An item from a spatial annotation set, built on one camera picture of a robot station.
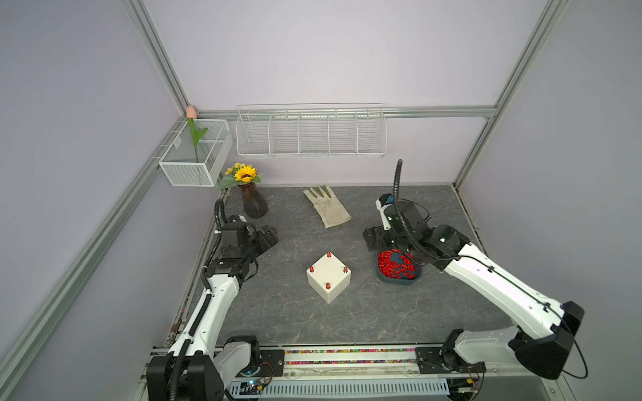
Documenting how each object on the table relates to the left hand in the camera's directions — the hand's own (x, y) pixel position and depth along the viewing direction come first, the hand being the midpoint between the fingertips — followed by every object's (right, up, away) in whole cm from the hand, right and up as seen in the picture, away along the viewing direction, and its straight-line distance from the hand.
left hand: (268, 237), depth 82 cm
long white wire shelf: (+13, +43, +22) cm, 50 cm away
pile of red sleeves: (+44, -11, +11) cm, 47 cm away
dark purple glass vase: (-14, +12, +29) cm, 34 cm away
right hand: (+34, +3, -9) cm, 35 cm away
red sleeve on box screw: (+20, -6, +2) cm, 21 cm away
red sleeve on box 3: (+20, -15, -4) cm, 26 cm away
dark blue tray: (+47, -17, +8) cm, 51 cm away
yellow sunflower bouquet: (-13, +22, +9) cm, 27 cm away
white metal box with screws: (+20, -13, -1) cm, 24 cm away
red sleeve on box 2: (+15, -11, 0) cm, 18 cm away
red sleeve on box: (+26, -10, -1) cm, 28 cm away
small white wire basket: (-27, +29, +7) cm, 40 cm away
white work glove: (+20, +10, +30) cm, 37 cm away
